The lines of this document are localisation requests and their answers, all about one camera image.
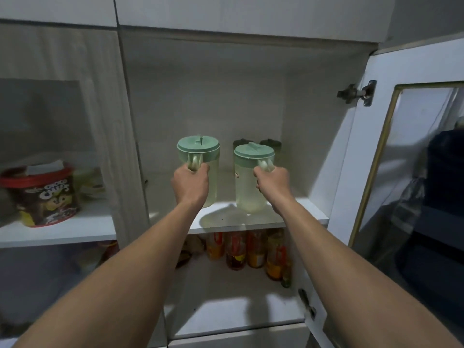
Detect person's left forearm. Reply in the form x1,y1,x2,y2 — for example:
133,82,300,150
13,201,203,348

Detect orange sauce bottle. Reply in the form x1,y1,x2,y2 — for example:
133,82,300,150
247,230,267,269

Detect dark sauce bottle red label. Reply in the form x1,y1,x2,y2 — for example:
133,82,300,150
225,232,247,271

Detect person's right hand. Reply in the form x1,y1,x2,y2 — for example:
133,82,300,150
253,165,298,215

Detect white upper cabinet door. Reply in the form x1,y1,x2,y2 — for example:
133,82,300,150
0,0,117,28
115,0,398,43

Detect red lid brown cereal tub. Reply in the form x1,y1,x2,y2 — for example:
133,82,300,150
0,163,81,228

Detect person's left hand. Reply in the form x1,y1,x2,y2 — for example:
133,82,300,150
170,162,212,209

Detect small green bottle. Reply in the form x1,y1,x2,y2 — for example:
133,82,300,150
281,259,293,289

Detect person's right forearm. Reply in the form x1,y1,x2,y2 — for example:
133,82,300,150
277,199,463,348

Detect patterned plate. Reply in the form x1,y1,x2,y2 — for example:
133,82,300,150
74,167,106,200

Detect wood grain kitchen cabinet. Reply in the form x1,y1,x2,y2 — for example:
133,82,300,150
0,0,464,348

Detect metal door hinge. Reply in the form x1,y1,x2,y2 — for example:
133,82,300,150
298,288,317,321
336,80,377,107

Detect yellow sauce bottle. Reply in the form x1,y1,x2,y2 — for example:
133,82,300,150
205,232,225,261

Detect wood grain glass cabinet door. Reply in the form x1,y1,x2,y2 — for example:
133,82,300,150
297,36,464,348
0,19,151,348

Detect white paper slip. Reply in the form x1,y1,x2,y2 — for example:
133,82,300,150
25,159,66,176

